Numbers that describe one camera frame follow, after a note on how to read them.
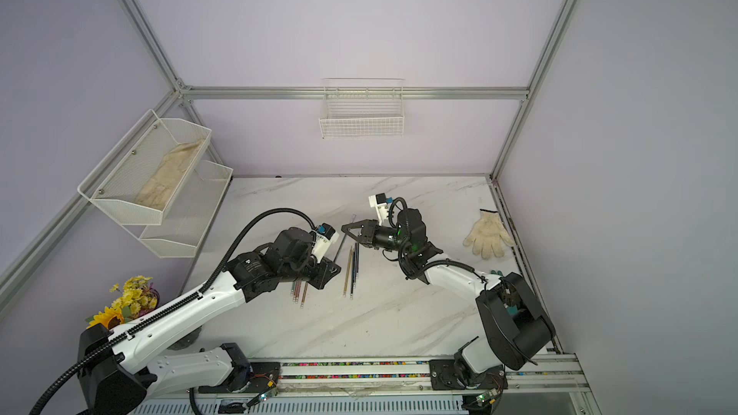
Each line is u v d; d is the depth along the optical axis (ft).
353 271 3.05
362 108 3.10
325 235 2.18
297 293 2.89
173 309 1.45
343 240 2.42
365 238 2.25
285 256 1.83
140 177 2.51
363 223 2.36
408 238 2.04
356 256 3.17
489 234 3.35
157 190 2.49
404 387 2.40
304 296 2.89
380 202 2.43
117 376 1.24
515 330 1.43
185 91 3.01
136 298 2.08
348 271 3.04
